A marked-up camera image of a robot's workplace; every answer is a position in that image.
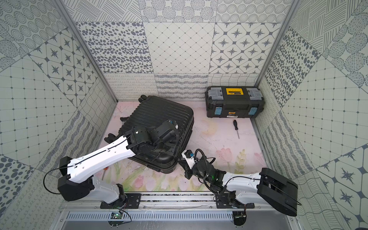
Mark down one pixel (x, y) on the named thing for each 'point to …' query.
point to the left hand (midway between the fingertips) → (179, 150)
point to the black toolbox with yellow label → (234, 102)
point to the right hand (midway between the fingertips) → (179, 163)
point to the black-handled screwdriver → (235, 124)
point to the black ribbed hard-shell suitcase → (150, 109)
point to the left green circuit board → (115, 215)
